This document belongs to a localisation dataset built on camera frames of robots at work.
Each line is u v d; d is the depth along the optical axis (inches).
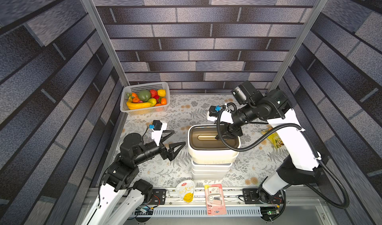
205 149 20.1
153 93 44.4
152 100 41.4
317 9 29.3
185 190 26.8
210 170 25.8
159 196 29.0
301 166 16.1
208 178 31.3
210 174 27.3
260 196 26.3
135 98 43.4
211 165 23.8
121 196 17.5
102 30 32.4
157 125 20.2
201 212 30.5
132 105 39.6
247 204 28.7
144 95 42.0
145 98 41.9
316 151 15.4
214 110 18.7
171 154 20.9
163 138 24.9
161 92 44.9
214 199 28.0
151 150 20.8
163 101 42.3
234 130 19.4
